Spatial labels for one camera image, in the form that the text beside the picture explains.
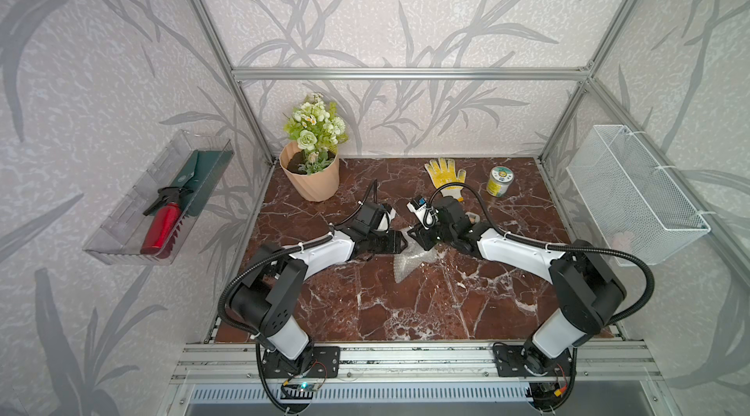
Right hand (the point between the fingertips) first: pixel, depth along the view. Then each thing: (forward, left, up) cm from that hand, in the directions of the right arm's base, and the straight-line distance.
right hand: (412, 227), depth 89 cm
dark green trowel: (+1, +53, +24) cm, 58 cm away
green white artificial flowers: (+25, +30, +18) cm, 43 cm away
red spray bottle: (-12, +54, +26) cm, 62 cm away
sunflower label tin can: (+20, -32, -2) cm, 38 cm away
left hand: (-4, +3, -3) cm, 6 cm away
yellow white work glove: (+30, -14, -10) cm, 35 cm away
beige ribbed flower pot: (+16, +32, +1) cm, 35 cm away
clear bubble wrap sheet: (-9, 0, -1) cm, 9 cm away
